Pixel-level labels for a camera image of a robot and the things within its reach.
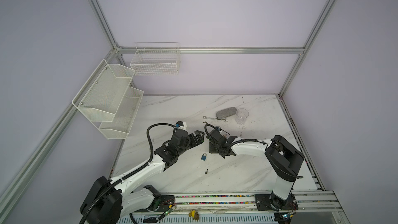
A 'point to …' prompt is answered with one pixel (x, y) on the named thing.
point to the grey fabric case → (229, 111)
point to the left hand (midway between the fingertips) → (198, 136)
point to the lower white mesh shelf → (121, 125)
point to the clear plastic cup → (241, 114)
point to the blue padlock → (203, 157)
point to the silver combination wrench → (224, 120)
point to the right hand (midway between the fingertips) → (210, 147)
